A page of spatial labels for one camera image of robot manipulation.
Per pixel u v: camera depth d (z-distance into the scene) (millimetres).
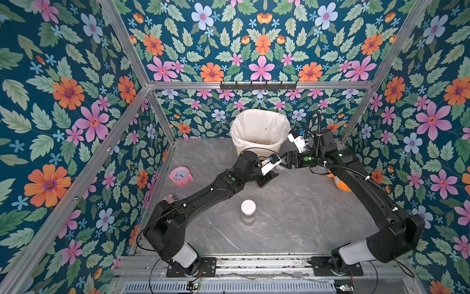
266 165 664
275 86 913
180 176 990
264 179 690
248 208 734
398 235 397
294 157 642
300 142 677
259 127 966
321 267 733
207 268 734
